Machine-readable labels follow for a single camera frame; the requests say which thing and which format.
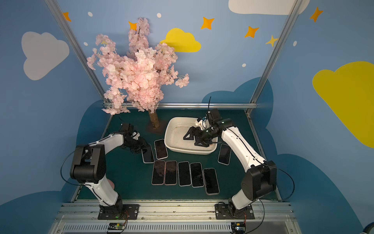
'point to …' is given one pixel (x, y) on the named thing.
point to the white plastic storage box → (175, 129)
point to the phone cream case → (160, 149)
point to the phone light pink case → (211, 183)
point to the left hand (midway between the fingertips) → (147, 145)
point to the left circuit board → (116, 227)
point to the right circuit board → (238, 227)
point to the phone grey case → (147, 154)
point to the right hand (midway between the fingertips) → (191, 139)
